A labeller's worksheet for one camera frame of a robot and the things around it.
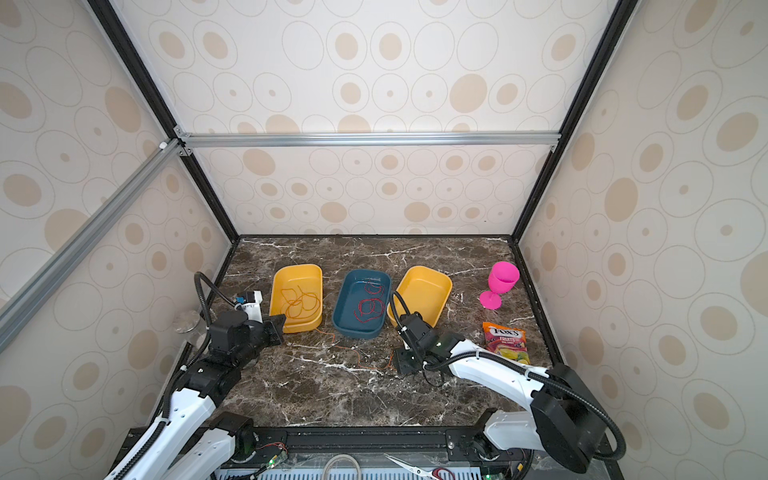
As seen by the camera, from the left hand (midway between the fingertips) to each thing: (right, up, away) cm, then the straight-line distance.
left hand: (292, 312), depth 78 cm
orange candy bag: (+61, -11, +11) cm, 63 cm away
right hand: (+29, -14, +6) cm, 33 cm away
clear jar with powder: (-28, -4, +1) cm, 28 cm away
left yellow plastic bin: (-3, +8, +26) cm, 27 cm away
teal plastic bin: (+12, +3, +24) cm, 27 cm away
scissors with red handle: (+35, -37, -8) cm, 52 cm away
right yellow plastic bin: (+37, +4, +25) cm, 45 cm away
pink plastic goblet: (+59, +8, +9) cm, 60 cm away
